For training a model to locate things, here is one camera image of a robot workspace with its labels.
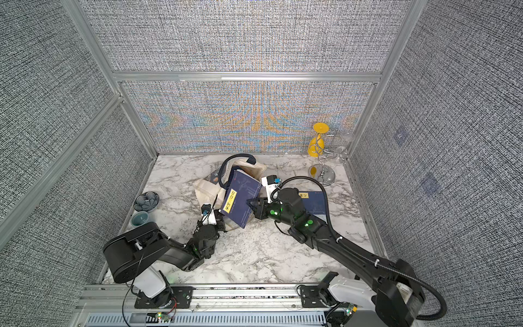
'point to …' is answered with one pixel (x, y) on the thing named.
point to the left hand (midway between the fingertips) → (220, 206)
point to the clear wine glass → (342, 138)
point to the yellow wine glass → (315, 148)
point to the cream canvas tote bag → (214, 188)
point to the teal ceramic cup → (139, 218)
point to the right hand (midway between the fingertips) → (247, 197)
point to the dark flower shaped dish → (146, 201)
